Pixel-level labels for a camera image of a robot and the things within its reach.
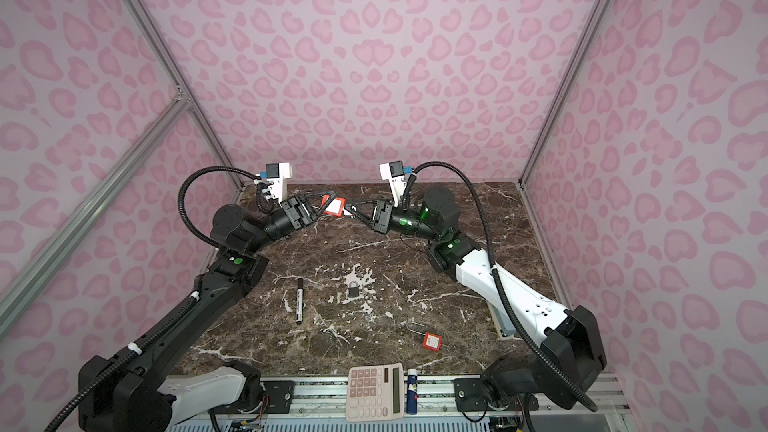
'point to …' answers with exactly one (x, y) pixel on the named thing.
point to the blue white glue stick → (412, 392)
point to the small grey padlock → (353, 289)
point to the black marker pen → (299, 301)
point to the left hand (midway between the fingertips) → (335, 193)
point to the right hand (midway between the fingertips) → (350, 209)
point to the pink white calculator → (375, 393)
